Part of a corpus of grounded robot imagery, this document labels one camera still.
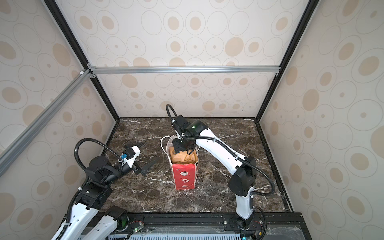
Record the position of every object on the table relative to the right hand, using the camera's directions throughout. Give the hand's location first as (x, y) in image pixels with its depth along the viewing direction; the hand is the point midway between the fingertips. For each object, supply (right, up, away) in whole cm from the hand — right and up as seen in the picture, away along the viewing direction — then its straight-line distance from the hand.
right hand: (179, 148), depth 79 cm
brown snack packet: (+2, -5, +1) cm, 5 cm away
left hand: (-10, 0, -15) cm, 18 cm away
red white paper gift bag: (+3, -13, -6) cm, 14 cm away
